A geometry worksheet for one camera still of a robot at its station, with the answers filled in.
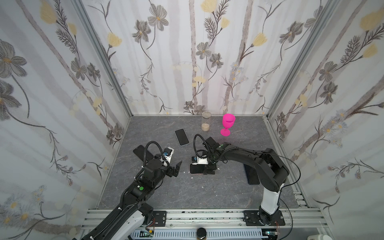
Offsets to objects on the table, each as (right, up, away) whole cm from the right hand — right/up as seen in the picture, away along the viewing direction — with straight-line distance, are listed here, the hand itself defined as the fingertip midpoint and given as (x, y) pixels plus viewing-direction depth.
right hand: (201, 159), depth 91 cm
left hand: (-16, +5, -12) cm, 21 cm away
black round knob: (-1, -26, -28) cm, 38 cm away
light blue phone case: (-16, +11, +14) cm, 24 cm away
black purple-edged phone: (-13, +13, +17) cm, 25 cm away
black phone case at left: (-41, +3, +9) cm, 42 cm away
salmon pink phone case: (-4, -9, -2) cm, 10 cm away
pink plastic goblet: (+19, +24, +7) cm, 31 cm away
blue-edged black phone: (-2, -4, -9) cm, 10 cm away
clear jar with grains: (+4, +24, +14) cm, 28 cm away
